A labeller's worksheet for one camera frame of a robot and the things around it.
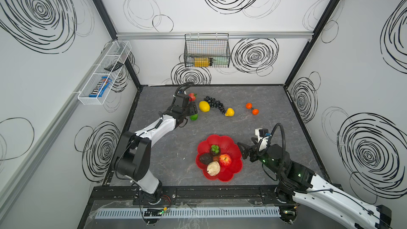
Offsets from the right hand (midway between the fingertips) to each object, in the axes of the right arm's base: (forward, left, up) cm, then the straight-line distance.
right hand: (244, 141), depth 74 cm
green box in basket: (+40, +11, +17) cm, 45 cm away
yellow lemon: (+30, +20, -12) cm, 38 cm away
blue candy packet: (+17, +67, +19) cm, 71 cm away
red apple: (-5, +8, -10) cm, 14 cm away
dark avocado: (-4, +18, -11) cm, 22 cm away
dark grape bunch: (+33, +13, -12) cm, 37 cm away
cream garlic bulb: (-10, +14, -10) cm, 20 cm away
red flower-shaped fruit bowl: (-3, +11, -13) cm, 17 cm away
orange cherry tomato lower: (+27, -14, -14) cm, 34 cm away
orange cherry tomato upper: (+32, -10, -14) cm, 37 cm away
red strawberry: (+39, +28, -12) cm, 49 cm away
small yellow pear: (+26, +3, -12) cm, 29 cm away
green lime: (+23, +26, -15) cm, 38 cm away
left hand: (+24, +27, -3) cm, 36 cm away
